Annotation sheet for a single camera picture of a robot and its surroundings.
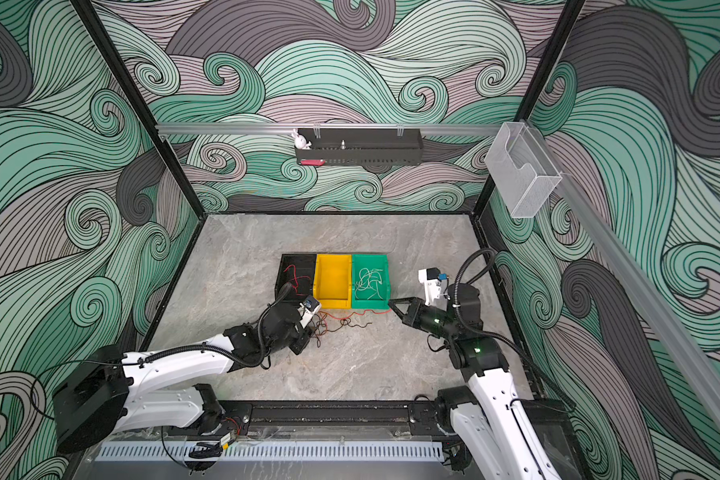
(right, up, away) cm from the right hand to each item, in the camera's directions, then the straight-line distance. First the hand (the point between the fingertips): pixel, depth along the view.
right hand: (390, 305), depth 71 cm
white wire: (-4, +2, +26) cm, 27 cm away
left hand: (-21, -8, +12) cm, 26 cm away
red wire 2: (-29, +2, +29) cm, 41 cm away
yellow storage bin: (-16, +1, +31) cm, 35 cm away
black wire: (-18, -10, +13) cm, 24 cm away
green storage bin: (-3, +8, +29) cm, 31 cm away
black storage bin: (-28, +5, +30) cm, 41 cm away
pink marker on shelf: (-22, +40, +19) cm, 49 cm away
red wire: (-12, -8, +19) cm, 24 cm away
